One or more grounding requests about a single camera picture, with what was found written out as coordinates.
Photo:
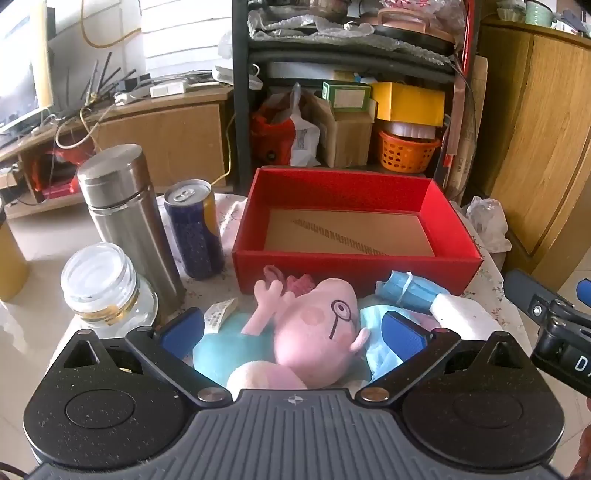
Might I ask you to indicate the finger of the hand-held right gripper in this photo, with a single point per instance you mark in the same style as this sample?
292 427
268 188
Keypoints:
526 293
585 293

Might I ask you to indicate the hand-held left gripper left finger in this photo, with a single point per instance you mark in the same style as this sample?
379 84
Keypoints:
180 332

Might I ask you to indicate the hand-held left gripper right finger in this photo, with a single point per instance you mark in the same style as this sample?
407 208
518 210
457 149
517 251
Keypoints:
404 334

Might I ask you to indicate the purple face mask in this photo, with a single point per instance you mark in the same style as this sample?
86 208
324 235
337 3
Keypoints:
425 321

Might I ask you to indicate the light blue face mask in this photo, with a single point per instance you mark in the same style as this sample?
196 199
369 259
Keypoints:
374 355

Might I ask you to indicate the white sponge block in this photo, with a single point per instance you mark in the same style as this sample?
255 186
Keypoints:
466 318

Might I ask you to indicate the pink pig plush toy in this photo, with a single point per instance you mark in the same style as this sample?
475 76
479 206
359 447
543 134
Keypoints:
314 332

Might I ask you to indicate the red cardboard box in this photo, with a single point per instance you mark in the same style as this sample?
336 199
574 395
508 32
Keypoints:
332 272

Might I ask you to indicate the floral tablecloth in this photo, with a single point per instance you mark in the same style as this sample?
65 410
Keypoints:
491 295

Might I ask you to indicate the crumpled white plastic bag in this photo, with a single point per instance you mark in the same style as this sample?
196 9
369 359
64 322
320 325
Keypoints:
489 226

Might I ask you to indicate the glass jar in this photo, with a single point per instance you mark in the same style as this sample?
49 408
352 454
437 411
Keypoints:
99 286

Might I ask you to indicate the blue drink can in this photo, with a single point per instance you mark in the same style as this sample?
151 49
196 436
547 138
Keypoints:
194 240

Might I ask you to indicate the stainless steel thermos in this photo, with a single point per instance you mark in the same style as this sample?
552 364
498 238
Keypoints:
134 230

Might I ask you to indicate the wooden cabinet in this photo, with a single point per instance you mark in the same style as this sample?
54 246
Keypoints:
545 138

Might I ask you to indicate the flattened cardboard sheets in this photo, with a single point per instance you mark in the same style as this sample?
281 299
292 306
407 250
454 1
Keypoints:
466 138

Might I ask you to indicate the orange plastic basket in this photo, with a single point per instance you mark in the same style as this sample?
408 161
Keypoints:
406 154

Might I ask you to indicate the wooden media stand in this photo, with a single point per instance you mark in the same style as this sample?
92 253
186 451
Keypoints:
175 134

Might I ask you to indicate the white plastic tub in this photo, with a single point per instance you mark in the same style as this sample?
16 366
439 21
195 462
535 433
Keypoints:
408 129

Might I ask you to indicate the brown cardboard box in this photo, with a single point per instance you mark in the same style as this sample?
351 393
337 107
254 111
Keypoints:
346 138

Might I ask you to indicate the red and white plastic bag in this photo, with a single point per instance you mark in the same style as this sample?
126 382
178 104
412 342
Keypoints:
304 143

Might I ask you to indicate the yellow box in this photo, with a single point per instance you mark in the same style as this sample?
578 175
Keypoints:
411 104

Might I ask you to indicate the white power strip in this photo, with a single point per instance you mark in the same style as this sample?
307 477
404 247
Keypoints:
134 94

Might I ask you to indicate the white power adapter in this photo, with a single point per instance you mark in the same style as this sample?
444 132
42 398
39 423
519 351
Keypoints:
167 89

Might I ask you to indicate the green box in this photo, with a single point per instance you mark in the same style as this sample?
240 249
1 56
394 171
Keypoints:
346 97

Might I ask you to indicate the black shelf rack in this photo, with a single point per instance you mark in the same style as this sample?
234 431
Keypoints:
240 92

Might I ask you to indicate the red glossy board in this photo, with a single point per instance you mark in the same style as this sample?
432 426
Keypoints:
466 41

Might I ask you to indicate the black router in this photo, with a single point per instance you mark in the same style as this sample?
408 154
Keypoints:
107 69

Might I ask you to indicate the green mug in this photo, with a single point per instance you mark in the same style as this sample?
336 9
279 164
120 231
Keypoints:
540 11

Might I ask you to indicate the small fluted bowl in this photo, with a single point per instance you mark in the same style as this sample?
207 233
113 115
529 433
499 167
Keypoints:
510 9

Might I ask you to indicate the translucent plastic bag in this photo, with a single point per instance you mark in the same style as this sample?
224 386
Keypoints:
226 50

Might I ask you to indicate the pink lidded pan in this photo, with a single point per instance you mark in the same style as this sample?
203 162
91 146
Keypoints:
406 25

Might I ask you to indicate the white slatted panel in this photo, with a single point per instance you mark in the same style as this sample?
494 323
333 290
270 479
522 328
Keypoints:
184 37

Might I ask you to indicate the pink printed plastic bag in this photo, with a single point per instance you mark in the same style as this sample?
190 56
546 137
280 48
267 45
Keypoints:
429 9

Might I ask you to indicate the flat screen monitor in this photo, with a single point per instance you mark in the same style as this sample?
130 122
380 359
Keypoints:
18 69

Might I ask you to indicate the bubble wrap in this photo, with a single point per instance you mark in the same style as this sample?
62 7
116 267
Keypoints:
286 25

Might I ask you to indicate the steel pot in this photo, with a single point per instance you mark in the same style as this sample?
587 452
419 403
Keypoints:
332 7

